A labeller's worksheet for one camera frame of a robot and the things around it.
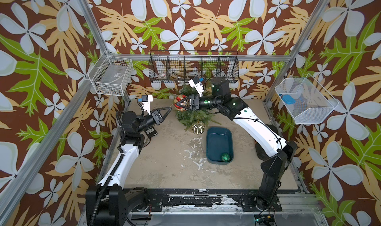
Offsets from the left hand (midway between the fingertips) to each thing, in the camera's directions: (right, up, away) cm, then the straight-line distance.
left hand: (171, 108), depth 68 cm
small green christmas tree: (+7, -4, +11) cm, 14 cm away
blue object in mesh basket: (+66, +6, +16) cm, 68 cm away
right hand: (+4, +1, -3) cm, 6 cm away
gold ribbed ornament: (+13, -10, +6) cm, 17 cm away
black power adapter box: (-18, -15, +30) cm, 38 cm away
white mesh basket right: (+74, +5, +14) cm, 75 cm away
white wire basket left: (-38, +20, +18) cm, 46 cm away
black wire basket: (+2, +30, +30) cm, 42 cm away
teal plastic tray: (+29, -21, +33) cm, 49 cm away
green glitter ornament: (+29, -28, +16) cm, 44 cm away
